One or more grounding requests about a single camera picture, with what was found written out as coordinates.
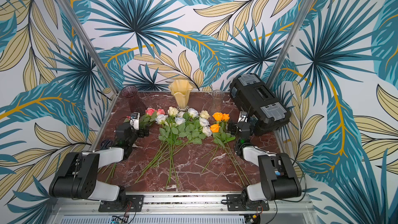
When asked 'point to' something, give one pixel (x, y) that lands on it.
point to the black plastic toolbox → (267, 112)
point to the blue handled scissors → (105, 144)
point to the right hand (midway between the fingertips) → (241, 120)
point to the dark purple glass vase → (131, 93)
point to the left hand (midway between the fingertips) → (141, 123)
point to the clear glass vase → (217, 96)
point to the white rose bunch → (177, 128)
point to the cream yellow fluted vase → (181, 88)
